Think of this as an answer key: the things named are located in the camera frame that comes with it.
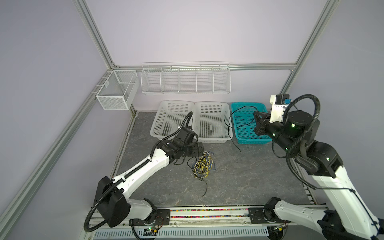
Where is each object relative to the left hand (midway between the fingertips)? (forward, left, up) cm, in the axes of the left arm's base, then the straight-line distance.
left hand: (197, 151), depth 78 cm
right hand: (-1, -23, +28) cm, 36 cm away
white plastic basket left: (+43, +19, -18) cm, 51 cm away
